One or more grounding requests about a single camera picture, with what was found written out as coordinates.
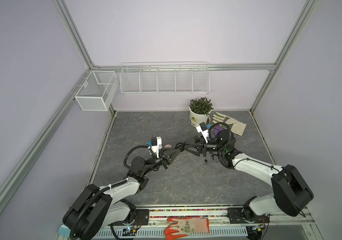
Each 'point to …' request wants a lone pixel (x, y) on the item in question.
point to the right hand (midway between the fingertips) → (184, 147)
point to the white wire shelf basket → (162, 78)
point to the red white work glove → (186, 226)
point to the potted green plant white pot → (199, 110)
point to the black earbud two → (206, 160)
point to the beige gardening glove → (235, 126)
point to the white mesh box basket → (96, 92)
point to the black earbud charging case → (180, 146)
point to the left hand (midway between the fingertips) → (180, 152)
